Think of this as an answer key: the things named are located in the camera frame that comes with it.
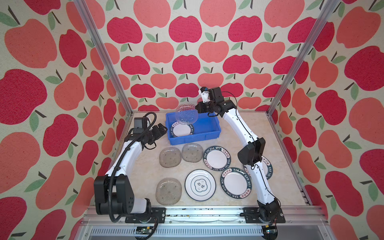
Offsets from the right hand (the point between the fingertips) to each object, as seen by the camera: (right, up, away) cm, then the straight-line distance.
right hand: (198, 105), depth 91 cm
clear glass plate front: (-17, -49, -9) cm, 53 cm away
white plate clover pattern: (+1, -47, -7) cm, 47 cm away
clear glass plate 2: (-18, -33, +4) cm, 38 cm away
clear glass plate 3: (-7, -5, +2) cm, 9 cm away
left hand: (-20, -16, -5) cm, 26 cm away
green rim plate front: (+22, -46, -6) cm, 51 cm away
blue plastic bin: (+6, -14, +20) cm, 25 cm away
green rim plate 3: (+43, -38, -1) cm, 57 cm away
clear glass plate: (-4, -30, +7) cm, 31 cm away
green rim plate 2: (+12, -33, +3) cm, 36 cm away
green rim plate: (-11, -15, +16) cm, 25 cm away
